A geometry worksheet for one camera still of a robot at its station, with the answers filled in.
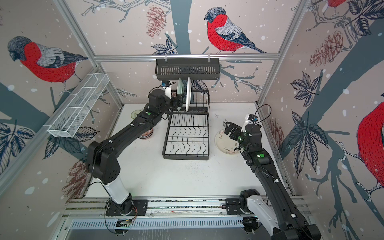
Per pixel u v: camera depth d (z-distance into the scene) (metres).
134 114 1.04
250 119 0.67
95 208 0.76
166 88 0.70
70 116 0.73
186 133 1.01
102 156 0.51
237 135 0.67
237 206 0.73
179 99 0.74
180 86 0.80
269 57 0.93
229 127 0.68
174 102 0.73
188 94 0.77
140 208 0.73
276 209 0.47
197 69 1.07
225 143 0.95
